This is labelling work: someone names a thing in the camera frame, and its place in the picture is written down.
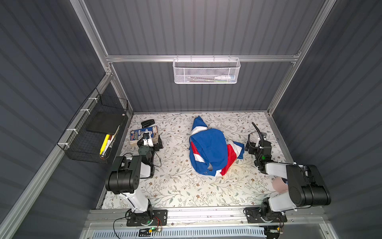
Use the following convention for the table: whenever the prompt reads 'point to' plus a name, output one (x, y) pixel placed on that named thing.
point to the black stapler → (147, 123)
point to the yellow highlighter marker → (104, 144)
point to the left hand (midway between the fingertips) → (152, 136)
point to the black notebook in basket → (107, 122)
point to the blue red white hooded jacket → (210, 153)
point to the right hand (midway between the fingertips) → (258, 142)
